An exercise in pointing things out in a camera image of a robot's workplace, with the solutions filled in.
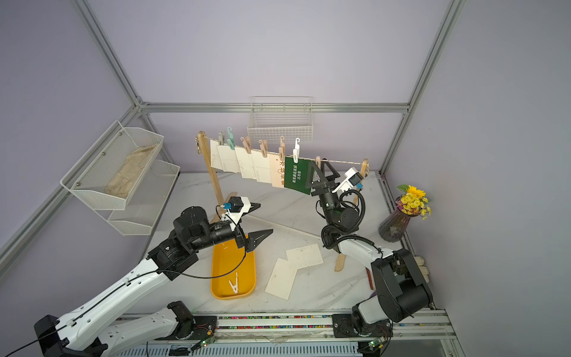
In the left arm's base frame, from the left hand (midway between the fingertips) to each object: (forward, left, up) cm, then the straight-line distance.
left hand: (262, 219), depth 64 cm
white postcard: (+3, -14, -33) cm, 36 cm away
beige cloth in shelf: (+17, +51, -2) cm, 54 cm away
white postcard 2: (-7, -5, -32) cm, 33 cm away
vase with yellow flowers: (+12, -51, -8) cm, 54 cm away
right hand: (+16, -16, +8) cm, 23 cm away
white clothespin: (-10, +13, -31) cm, 35 cm away
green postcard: (+16, -10, +3) cm, 19 cm away
